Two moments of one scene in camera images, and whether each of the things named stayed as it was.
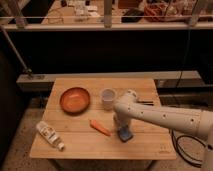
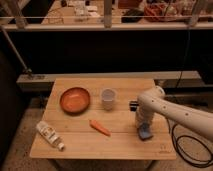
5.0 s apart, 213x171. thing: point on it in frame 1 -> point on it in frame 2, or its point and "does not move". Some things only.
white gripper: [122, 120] -> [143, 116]
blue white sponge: [124, 133] -> [145, 131]
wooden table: [80, 112] does not move
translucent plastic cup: [108, 98] does not move
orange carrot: [98, 126] does not move
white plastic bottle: [50, 134] does not move
